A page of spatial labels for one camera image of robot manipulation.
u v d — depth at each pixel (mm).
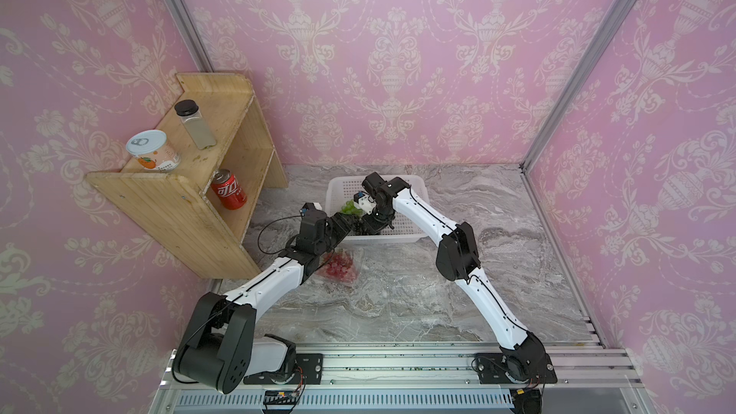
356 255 929
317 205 826
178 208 612
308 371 744
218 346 415
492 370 729
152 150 577
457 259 659
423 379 730
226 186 742
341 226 780
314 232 670
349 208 1021
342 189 1060
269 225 1058
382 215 873
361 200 944
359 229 973
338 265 878
